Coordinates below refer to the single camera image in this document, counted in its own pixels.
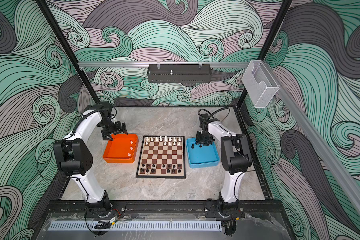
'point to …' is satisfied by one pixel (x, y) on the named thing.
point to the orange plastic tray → (123, 149)
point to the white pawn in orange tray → (131, 142)
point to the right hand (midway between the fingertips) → (201, 142)
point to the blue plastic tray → (205, 156)
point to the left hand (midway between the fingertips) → (120, 134)
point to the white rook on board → (147, 139)
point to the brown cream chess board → (162, 157)
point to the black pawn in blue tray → (193, 146)
